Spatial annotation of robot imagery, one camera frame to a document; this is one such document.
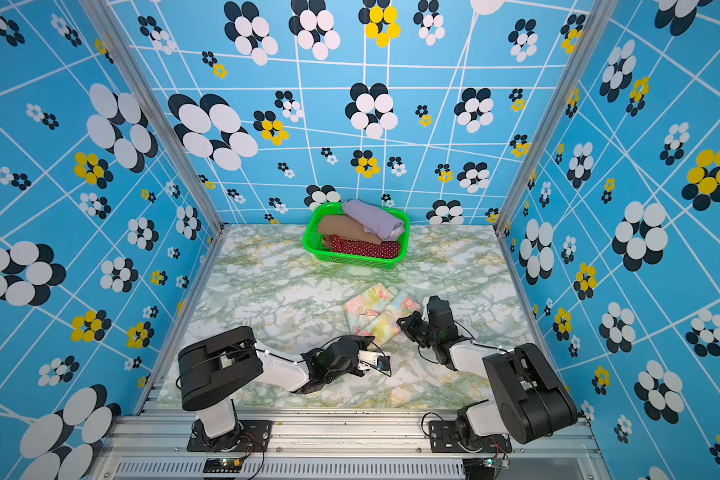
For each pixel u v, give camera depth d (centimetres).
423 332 78
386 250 105
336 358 66
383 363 74
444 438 72
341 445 73
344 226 107
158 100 86
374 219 107
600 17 68
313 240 108
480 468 70
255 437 73
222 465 72
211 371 47
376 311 93
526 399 43
